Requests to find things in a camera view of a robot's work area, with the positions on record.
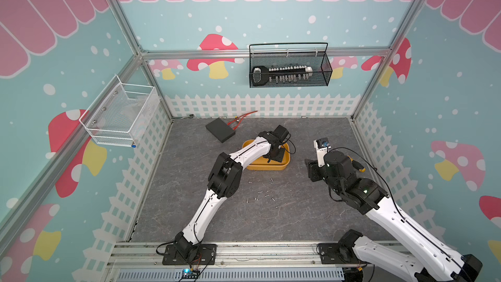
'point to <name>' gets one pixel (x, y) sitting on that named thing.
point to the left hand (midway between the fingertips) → (275, 157)
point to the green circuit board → (190, 273)
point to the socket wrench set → (280, 75)
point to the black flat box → (220, 130)
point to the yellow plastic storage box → (262, 164)
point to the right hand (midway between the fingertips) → (311, 158)
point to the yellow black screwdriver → (357, 165)
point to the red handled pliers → (240, 119)
